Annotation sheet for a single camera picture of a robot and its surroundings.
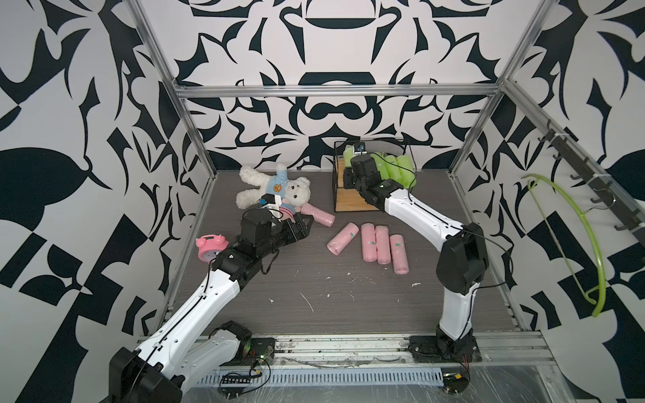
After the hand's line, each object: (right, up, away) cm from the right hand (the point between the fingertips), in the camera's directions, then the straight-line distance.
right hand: (352, 165), depth 89 cm
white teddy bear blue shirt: (-22, -9, +13) cm, 27 cm away
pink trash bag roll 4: (+17, -30, +3) cm, 35 cm away
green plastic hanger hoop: (+53, -32, -32) cm, 69 cm away
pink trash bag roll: (-3, -27, +5) cm, 28 cm away
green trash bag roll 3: (+12, 0, +5) cm, 13 cm away
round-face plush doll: (-23, -17, +9) cm, 30 cm away
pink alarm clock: (-48, -27, -4) cm, 55 cm away
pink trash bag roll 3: (+12, -30, +4) cm, 32 cm away
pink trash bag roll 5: (-12, -18, +13) cm, 26 cm away
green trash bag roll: (+20, -4, +4) cm, 21 cm away
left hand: (-16, -17, -14) cm, 27 cm away
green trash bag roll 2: (+15, -2, +2) cm, 15 cm away
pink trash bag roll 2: (+7, -28, +5) cm, 29 cm away
